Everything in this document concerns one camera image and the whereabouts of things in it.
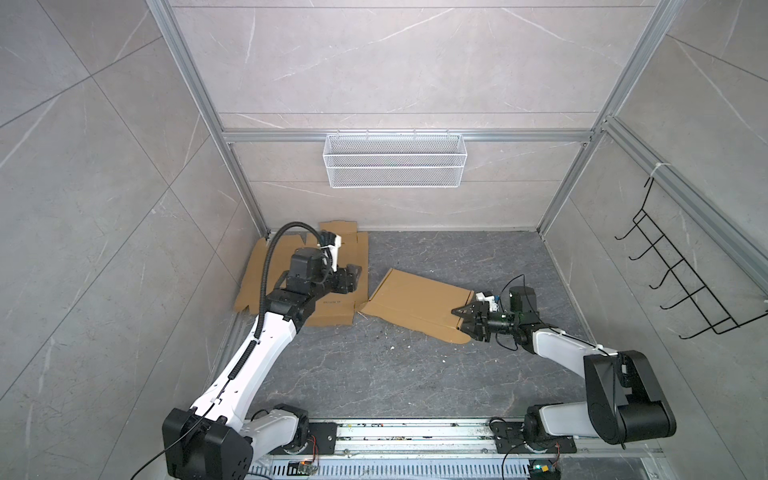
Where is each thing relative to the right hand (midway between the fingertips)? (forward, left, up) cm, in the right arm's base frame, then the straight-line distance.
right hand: (454, 316), depth 83 cm
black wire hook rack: (-13, -47, +22) cm, 54 cm away
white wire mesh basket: (+50, +15, +19) cm, 55 cm away
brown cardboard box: (+5, +9, -2) cm, 11 cm away
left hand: (+9, +28, +15) cm, 33 cm away
